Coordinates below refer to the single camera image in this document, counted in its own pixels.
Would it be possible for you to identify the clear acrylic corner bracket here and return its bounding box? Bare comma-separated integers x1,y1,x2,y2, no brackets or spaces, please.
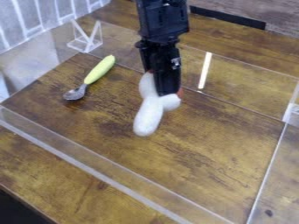
67,20,103,53

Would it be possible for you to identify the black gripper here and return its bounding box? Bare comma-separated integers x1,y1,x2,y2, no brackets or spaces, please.
135,0,190,96

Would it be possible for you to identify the clear acrylic enclosure wall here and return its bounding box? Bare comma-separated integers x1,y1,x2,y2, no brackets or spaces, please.
0,0,299,224

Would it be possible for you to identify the spoon with green handle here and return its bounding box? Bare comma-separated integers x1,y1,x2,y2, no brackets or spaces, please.
63,55,116,101

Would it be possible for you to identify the white and red plush mushroom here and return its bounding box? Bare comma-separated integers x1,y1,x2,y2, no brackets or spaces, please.
134,72,182,137

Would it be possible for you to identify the black strip on table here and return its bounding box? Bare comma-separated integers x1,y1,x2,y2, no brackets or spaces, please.
190,5,267,30

